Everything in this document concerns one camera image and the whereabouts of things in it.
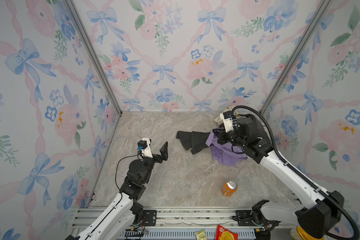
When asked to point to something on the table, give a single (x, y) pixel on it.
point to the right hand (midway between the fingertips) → (213, 129)
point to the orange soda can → (229, 187)
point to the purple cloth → (225, 153)
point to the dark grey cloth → (196, 140)
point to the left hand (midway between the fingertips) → (159, 140)
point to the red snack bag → (223, 234)
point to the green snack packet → (201, 235)
